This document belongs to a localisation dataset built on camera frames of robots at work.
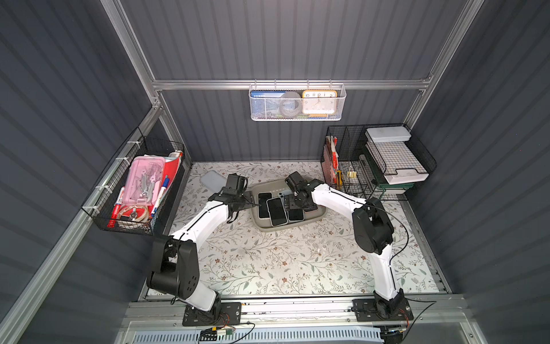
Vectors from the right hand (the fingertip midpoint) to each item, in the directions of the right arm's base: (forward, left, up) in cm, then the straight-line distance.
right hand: (299, 202), depth 98 cm
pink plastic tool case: (-9, +55, +27) cm, 62 cm away
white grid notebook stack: (+12, -44, +14) cm, 48 cm away
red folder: (-3, +49, +26) cm, 55 cm away
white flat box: (+28, -43, +17) cm, 55 cm away
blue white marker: (-16, +47, +27) cm, 56 cm away
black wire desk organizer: (+22, -36, -6) cm, 42 cm away
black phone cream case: (-3, +17, -3) cm, 18 cm away
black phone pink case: (-3, +10, -4) cm, 11 cm away
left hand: (-4, +23, +8) cm, 25 cm away
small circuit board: (-49, +32, -7) cm, 59 cm away
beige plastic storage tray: (+10, +12, -1) cm, 16 cm away
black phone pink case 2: (-7, +2, 0) cm, 7 cm away
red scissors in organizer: (+27, -20, +4) cm, 34 cm away
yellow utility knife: (+14, -22, -4) cm, 26 cm away
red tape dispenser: (-21, +54, +25) cm, 63 cm away
